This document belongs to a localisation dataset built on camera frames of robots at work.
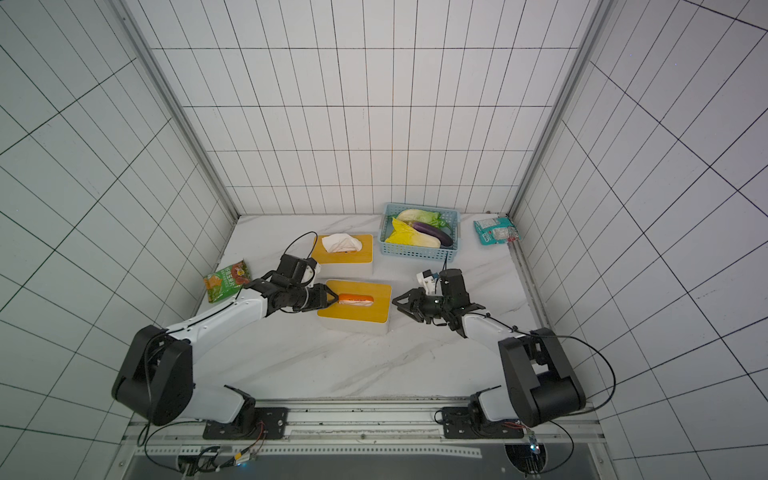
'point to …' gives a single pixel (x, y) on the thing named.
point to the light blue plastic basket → (452, 217)
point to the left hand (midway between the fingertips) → (326, 304)
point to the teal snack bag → (497, 230)
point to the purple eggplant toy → (444, 239)
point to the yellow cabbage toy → (404, 234)
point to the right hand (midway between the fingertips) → (387, 306)
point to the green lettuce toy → (411, 216)
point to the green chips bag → (227, 282)
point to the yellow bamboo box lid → (363, 256)
